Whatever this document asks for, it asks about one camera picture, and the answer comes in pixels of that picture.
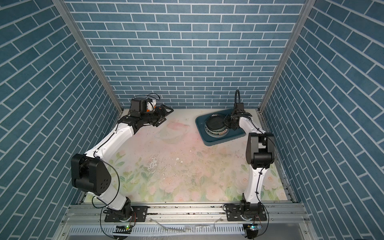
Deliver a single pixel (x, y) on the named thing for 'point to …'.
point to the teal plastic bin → (208, 140)
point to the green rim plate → (215, 134)
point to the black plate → (215, 121)
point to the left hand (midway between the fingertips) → (170, 113)
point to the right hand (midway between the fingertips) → (223, 121)
